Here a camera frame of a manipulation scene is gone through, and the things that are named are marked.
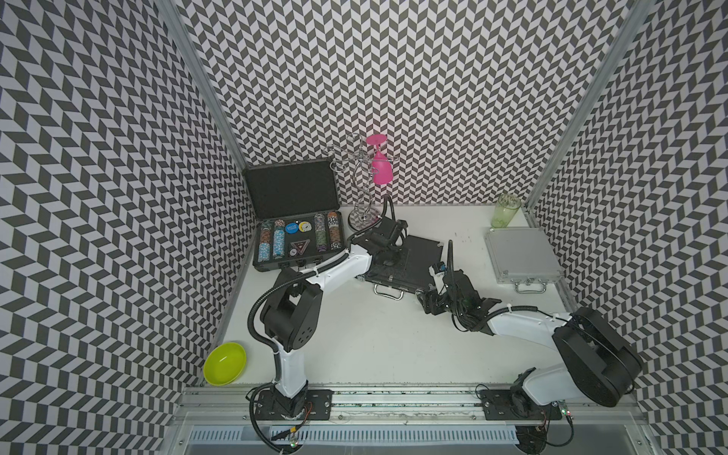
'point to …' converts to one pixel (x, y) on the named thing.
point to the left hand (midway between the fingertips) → (405, 260)
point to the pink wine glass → (382, 170)
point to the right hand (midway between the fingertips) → (428, 297)
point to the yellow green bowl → (224, 364)
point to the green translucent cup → (505, 210)
